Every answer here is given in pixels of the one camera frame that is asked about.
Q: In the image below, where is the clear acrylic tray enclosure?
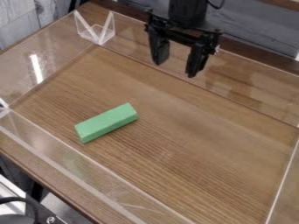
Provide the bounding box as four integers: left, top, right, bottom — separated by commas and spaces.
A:
0, 11, 299, 224

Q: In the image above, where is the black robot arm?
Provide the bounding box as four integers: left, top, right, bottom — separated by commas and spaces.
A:
144, 0, 226, 78

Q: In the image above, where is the black cable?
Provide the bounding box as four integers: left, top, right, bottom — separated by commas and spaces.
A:
0, 195, 43, 224

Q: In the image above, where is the black device with logo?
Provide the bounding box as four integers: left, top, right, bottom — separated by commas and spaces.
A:
26, 196, 68, 224

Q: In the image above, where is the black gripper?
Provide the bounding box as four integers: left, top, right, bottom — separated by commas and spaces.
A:
144, 12, 223, 78

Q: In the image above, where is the green rectangular block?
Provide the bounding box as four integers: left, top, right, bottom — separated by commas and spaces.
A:
75, 103, 138, 144

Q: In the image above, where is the clear acrylic corner bracket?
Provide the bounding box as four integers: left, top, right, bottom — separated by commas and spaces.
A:
74, 10, 116, 46

